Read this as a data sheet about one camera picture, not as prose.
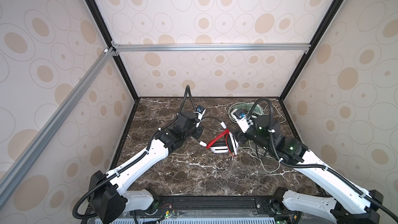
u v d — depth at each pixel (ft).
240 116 1.79
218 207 2.44
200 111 2.12
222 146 2.30
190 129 2.05
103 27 2.67
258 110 3.38
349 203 1.32
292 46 2.94
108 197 1.24
